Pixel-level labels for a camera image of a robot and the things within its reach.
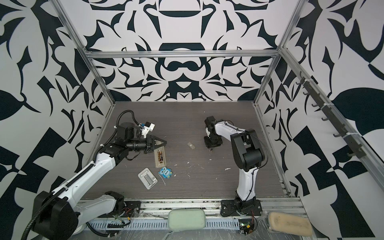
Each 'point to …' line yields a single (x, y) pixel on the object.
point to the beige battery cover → (193, 147)
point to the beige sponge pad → (289, 223)
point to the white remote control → (160, 157)
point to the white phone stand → (147, 178)
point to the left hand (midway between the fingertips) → (167, 141)
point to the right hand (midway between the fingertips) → (211, 144)
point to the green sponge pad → (186, 219)
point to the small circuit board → (246, 226)
